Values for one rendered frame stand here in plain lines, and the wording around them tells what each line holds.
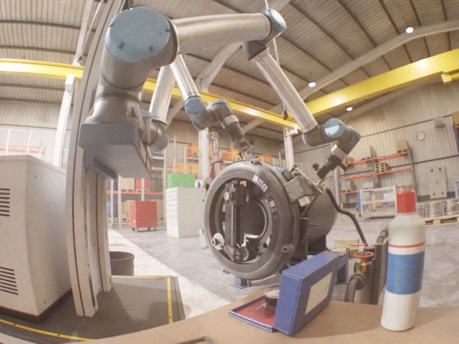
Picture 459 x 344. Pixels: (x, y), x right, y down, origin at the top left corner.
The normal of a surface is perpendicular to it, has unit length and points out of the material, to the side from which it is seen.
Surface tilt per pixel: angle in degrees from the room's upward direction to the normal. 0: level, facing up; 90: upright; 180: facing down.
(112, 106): 70
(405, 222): 42
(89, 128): 90
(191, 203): 90
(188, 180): 90
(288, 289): 90
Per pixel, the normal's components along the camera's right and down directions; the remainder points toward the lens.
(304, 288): 0.67, 0.03
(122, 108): 0.61, -0.47
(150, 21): 0.49, -0.10
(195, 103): -0.11, -0.07
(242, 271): -0.74, -0.07
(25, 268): 0.27, -0.15
